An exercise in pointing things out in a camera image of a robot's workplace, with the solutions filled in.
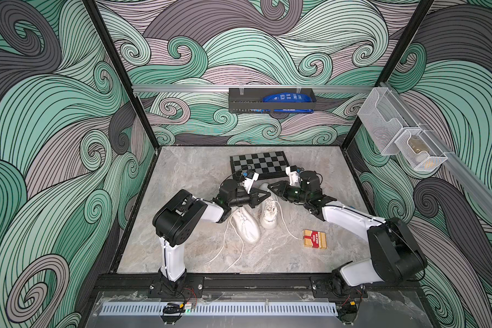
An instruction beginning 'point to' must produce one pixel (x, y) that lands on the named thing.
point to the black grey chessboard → (266, 165)
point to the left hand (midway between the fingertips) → (270, 193)
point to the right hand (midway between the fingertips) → (271, 186)
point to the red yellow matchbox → (314, 239)
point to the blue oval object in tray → (288, 97)
